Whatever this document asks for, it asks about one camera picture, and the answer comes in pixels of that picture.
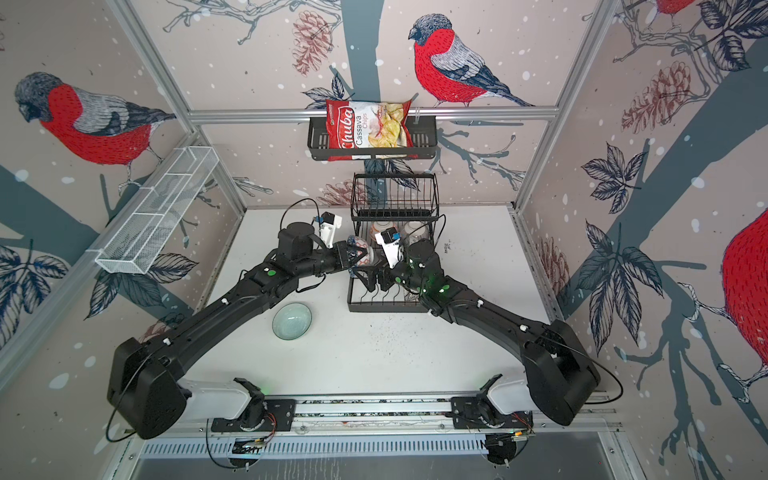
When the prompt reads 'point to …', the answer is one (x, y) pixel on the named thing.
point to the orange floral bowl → (380, 226)
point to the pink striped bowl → (415, 230)
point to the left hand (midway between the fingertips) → (366, 252)
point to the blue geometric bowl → (358, 252)
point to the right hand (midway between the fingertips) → (360, 268)
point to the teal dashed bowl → (291, 321)
